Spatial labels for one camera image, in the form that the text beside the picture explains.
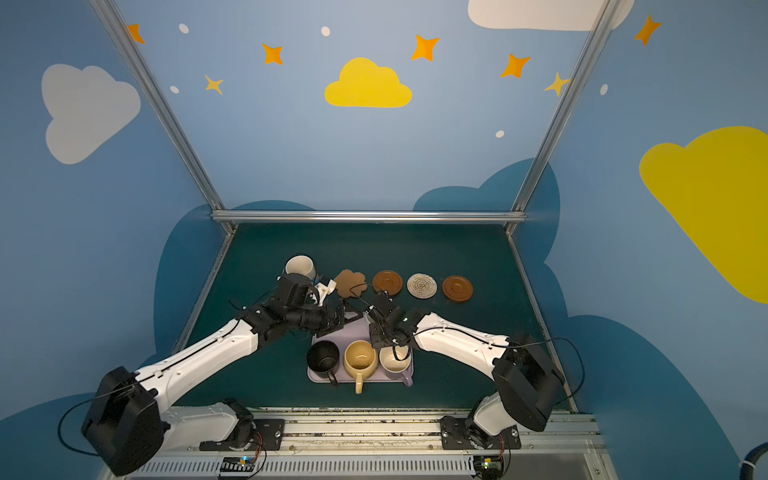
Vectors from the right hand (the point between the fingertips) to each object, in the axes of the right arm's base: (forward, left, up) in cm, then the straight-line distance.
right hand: (379, 332), depth 85 cm
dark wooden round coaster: (+23, -1, -7) cm, 24 cm away
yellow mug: (-6, +5, -7) cm, 11 cm away
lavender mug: (-11, -5, +1) cm, 12 cm away
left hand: (0, +7, +9) cm, 11 cm away
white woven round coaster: (+22, -13, -8) cm, 27 cm away
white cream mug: (+23, +28, +1) cm, 36 cm away
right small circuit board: (-29, -29, -11) cm, 43 cm away
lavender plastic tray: (-10, -1, -7) cm, 12 cm away
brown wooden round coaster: (+22, -26, -9) cm, 35 cm away
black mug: (-6, +16, -6) cm, 18 cm away
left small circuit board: (-32, +34, -10) cm, 48 cm away
